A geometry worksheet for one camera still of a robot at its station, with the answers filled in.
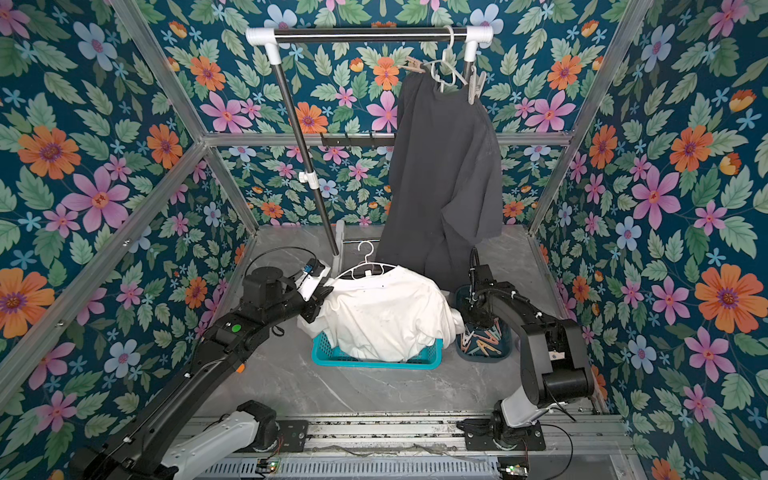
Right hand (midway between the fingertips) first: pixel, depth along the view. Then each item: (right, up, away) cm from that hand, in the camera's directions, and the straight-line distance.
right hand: (473, 315), depth 92 cm
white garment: (-26, +3, -16) cm, 31 cm away
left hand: (-39, +11, -18) cm, 45 cm away
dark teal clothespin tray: (+5, -8, -4) cm, 10 cm away
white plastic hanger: (-31, +15, -18) cm, 39 cm away
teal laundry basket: (-44, -10, -9) cm, 46 cm away
